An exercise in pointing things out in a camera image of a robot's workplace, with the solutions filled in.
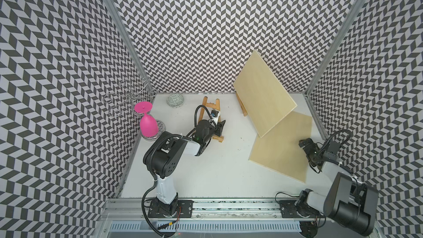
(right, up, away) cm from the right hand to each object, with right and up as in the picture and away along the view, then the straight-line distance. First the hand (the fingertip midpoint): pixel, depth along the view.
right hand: (301, 148), depth 90 cm
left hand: (-44, +15, +4) cm, 46 cm away
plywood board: (-11, -2, +3) cm, 12 cm away
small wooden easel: (-30, +21, +14) cm, 39 cm away
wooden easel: (-47, +23, -5) cm, 53 cm away
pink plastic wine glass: (-79, +13, -13) cm, 81 cm away
